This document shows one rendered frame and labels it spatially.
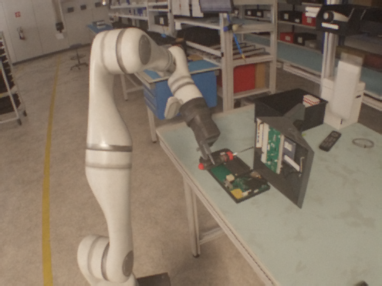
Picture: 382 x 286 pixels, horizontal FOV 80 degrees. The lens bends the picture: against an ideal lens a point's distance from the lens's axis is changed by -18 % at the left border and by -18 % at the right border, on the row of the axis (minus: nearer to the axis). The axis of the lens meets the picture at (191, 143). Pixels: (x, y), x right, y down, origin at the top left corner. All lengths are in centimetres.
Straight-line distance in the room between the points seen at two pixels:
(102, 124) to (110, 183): 11
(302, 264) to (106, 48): 66
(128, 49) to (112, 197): 27
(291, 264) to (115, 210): 45
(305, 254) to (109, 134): 55
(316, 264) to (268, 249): 13
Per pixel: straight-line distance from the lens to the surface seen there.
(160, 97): 231
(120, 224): 52
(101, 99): 52
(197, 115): 71
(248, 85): 275
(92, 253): 55
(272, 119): 86
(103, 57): 53
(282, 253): 74
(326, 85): 131
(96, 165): 49
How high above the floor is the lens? 159
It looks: 31 degrees down
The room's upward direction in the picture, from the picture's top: 5 degrees counter-clockwise
